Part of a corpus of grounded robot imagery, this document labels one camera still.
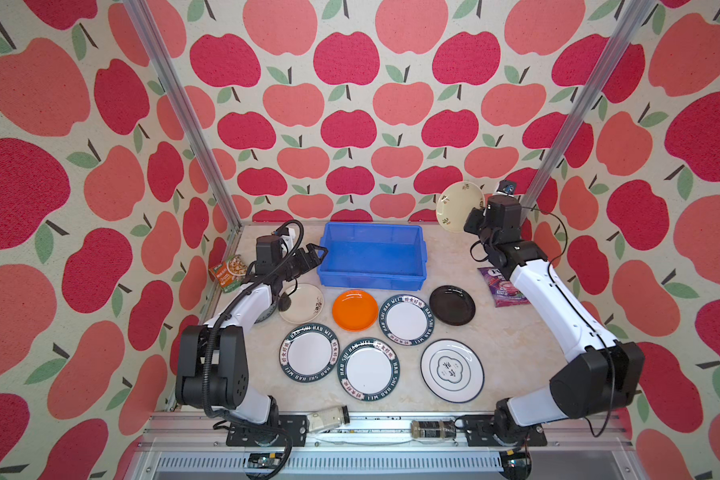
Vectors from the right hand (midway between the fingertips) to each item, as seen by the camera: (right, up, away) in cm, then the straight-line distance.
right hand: (489, 209), depth 79 cm
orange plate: (-37, -31, +16) cm, 50 cm away
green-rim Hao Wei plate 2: (-32, -45, +5) cm, 56 cm away
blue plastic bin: (-30, -13, +38) cm, 50 cm away
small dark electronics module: (-17, -55, -7) cm, 58 cm away
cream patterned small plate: (-7, +4, +9) cm, 12 cm away
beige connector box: (-43, -53, -6) cm, 69 cm away
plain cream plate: (-53, -29, +19) cm, 63 cm away
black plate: (-5, -29, +16) cm, 34 cm away
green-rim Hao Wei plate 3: (-51, -43, +11) cm, 67 cm away
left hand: (-46, -13, +9) cm, 49 cm away
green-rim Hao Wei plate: (-20, -33, +14) cm, 41 cm away
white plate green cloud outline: (-9, -46, +5) cm, 47 cm away
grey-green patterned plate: (-65, -31, +14) cm, 73 cm away
